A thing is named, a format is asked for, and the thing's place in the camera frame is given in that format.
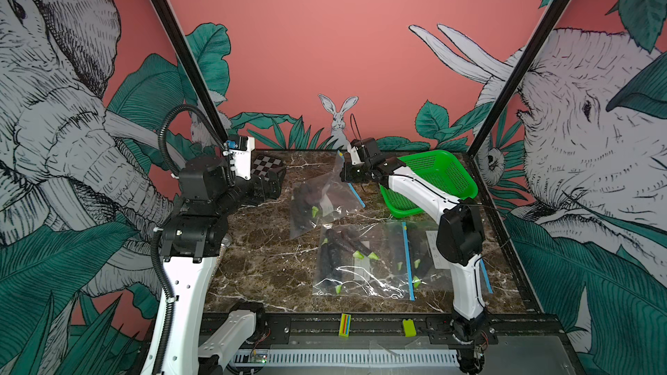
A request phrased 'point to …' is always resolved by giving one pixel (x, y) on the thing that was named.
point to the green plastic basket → (442, 169)
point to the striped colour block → (345, 325)
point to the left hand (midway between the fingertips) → (270, 164)
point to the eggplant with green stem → (304, 207)
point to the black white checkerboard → (263, 164)
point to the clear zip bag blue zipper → (429, 277)
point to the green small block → (409, 328)
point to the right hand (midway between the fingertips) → (337, 170)
